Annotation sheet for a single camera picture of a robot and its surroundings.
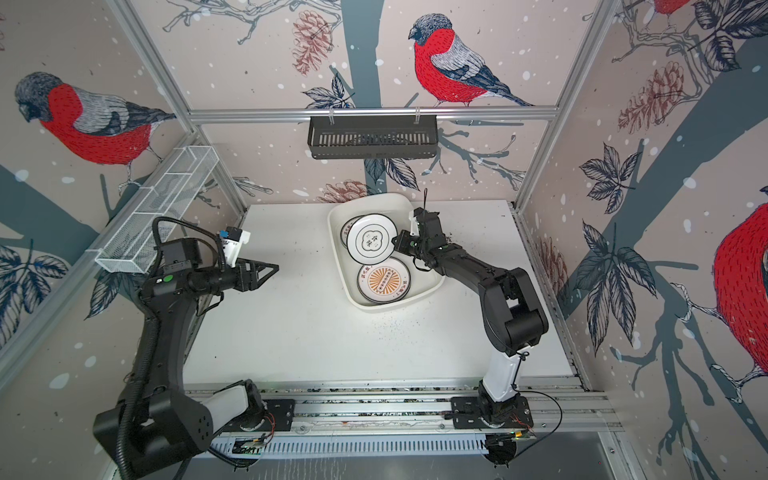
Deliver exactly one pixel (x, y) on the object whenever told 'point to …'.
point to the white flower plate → (370, 238)
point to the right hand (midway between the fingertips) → (390, 242)
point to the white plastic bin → (397, 207)
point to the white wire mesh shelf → (162, 203)
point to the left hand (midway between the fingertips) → (265, 266)
